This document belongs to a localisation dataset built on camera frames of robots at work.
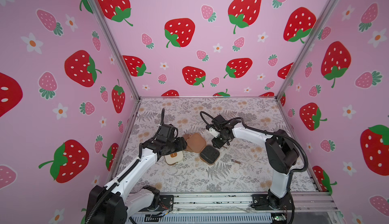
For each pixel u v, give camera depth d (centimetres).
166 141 62
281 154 50
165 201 74
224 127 70
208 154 91
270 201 67
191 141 92
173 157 88
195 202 76
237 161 89
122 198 40
